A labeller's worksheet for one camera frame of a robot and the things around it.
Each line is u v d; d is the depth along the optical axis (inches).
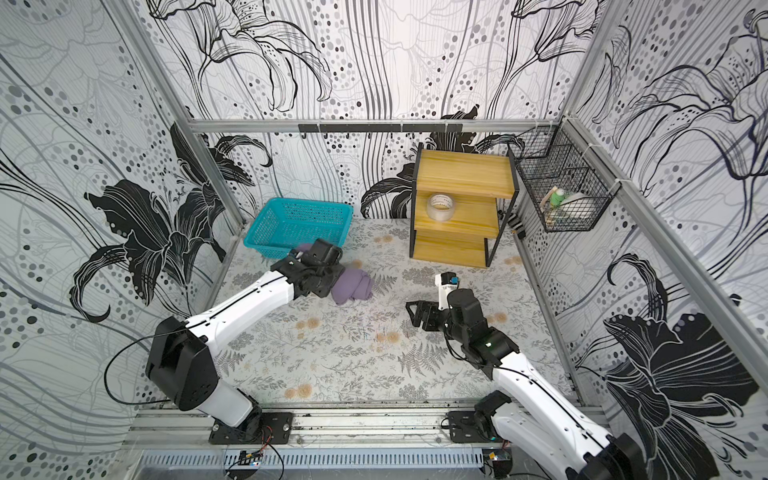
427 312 26.5
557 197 31.0
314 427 29.4
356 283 31.4
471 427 28.4
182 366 16.7
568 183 34.6
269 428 28.7
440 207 39.3
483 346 21.8
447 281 27.1
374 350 33.9
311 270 23.5
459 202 39.1
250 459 28.2
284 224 46.7
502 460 27.6
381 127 35.1
